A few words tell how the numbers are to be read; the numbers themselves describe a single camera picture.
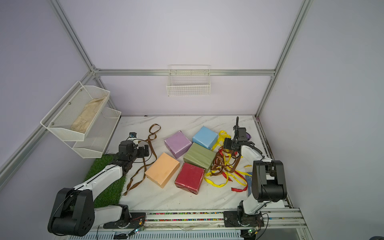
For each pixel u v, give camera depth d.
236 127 0.75
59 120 0.66
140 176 0.89
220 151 0.98
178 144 0.97
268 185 0.46
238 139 0.74
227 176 0.88
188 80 0.95
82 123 0.75
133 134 0.78
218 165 0.91
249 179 0.87
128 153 0.68
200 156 0.91
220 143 1.03
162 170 0.89
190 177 0.82
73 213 0.41
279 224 0.74
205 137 0.99
